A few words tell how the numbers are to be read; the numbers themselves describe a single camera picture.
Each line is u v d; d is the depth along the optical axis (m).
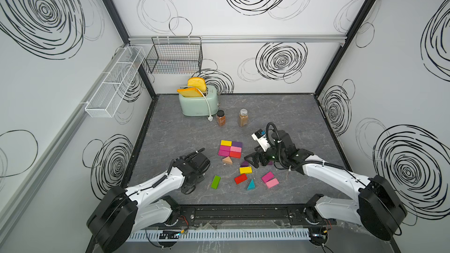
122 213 0.40
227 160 0.88
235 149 0.94
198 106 1.01
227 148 0.95
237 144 0.98
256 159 0.71
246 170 0.86
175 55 0.96
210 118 1.04
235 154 0.93
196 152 0.70
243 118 0.99
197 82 0.98
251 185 0.81
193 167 0.65
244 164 0.84
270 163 0.73
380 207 0.41
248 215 0.75
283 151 0.64
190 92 0.96
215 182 0.83
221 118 0.99
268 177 0.85
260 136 0.72
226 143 0.97
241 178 0.85
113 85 0.77
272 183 0.83
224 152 0.92
